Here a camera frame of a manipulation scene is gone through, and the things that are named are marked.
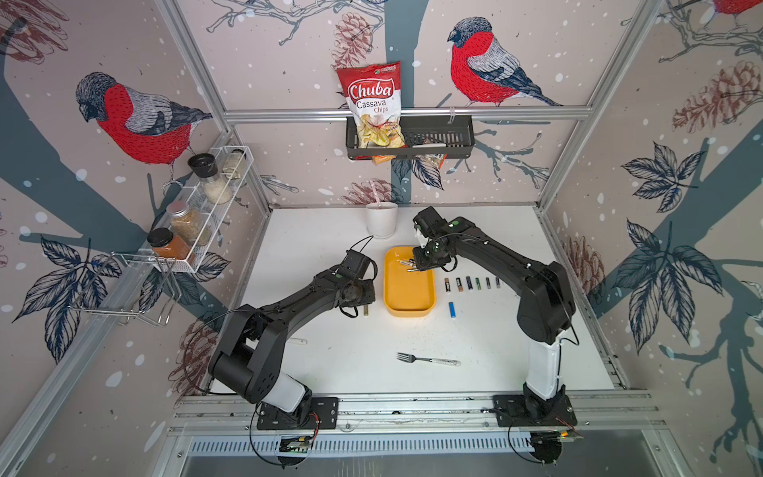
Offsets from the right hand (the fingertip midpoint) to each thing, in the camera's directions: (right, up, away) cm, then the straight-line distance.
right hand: (419, 262), depth 91 cm
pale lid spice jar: (-55, +28, -7) cm, 63 cm away
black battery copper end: (+14, -8, +7) cm, 18 cm away
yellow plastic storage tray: (-4, -10, +2) cm, 11 cm away
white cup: (-12, +13, +15) cm, 23 cm away
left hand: (-14, -9, -1) cm, 17 cm away
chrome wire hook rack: (-61, -2, -32) cm, 69 cm away
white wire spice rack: (-62, +20, -15) cm, 66 cm away
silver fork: (-3, -27, -9) cm, 28 cm away
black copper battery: (+10, -8, +7) cm, 15 cm away
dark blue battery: (+17, -8, +7) cm, 20 cm away
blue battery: (+11, -15, +1) cm, 19 cm away
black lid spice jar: (-56, +21, -15) cm, 61 cm away
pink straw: (-15, +24, +19) cm, 34 cm away
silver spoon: (-36, -22, -6) cm, 43 cm away
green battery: (+21, -9, +7) cm, 24 cm away
